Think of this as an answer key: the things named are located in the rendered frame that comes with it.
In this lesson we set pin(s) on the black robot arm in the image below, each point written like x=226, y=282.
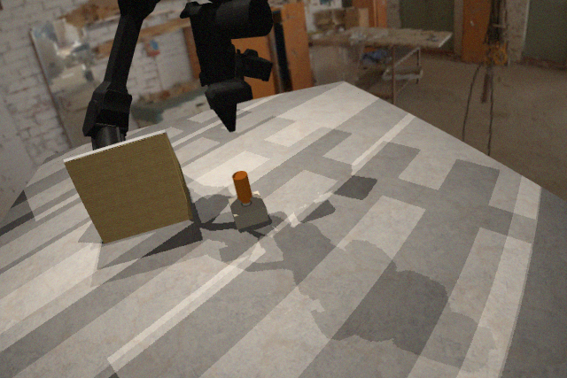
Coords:
x=210, y=22

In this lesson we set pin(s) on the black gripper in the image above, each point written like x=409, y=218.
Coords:
x=224, y=92

